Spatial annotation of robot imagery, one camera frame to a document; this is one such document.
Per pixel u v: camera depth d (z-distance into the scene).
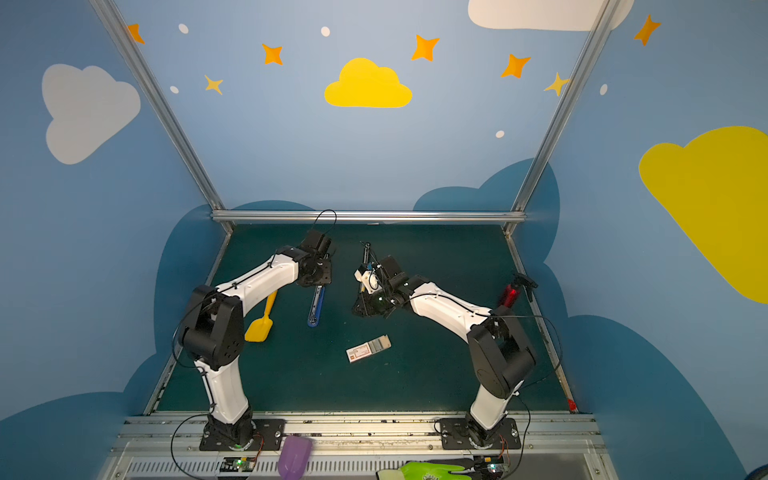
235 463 0.71
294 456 0.71
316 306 0.98
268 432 0.75
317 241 0.77
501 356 0.46
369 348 0.88
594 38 0.73
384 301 0.74
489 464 0.72
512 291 0.91
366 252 1.11
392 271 0.70
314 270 0.74
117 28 0.71
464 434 0.66
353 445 0.73
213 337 0.50
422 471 0.69
